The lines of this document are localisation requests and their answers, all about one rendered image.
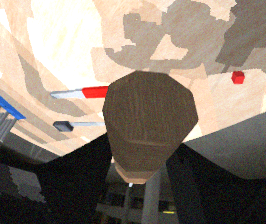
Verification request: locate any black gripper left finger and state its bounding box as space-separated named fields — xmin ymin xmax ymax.
xmin=0 ymin=132 xmax=113 ymax=224

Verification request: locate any blue flat strip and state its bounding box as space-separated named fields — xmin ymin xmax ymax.
xmin=0 ymin=96 xmax=25 ymax=120

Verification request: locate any small red cube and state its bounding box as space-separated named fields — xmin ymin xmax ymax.
xmin=231 ymin=71 xmax=245 ymax=84

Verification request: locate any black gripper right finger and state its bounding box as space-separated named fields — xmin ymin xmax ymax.
xmin=165 ymin=143 xmax=266 ymax=224

